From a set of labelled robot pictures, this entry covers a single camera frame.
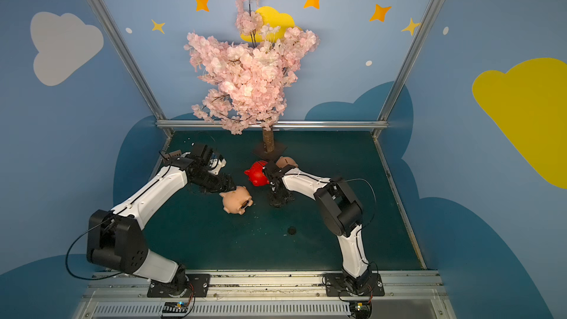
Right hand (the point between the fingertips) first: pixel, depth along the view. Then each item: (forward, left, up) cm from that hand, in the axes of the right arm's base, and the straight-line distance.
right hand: (279, 201), depth 95 cm
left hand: (-1, +20, +13) cm, 23 cm away
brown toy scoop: (+23, +55, +1) cm, 60 cm away
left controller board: (-40, +32, -3) cm, 52 cm away
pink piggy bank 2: (+16, -1, +9) cm, 18 cm away
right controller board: (-36, -31, -4) cm, 48 cm away
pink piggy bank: (-5, +17, +8) cm, 19 cm away
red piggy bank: (+9, +11, +7) cm, 16 cm away
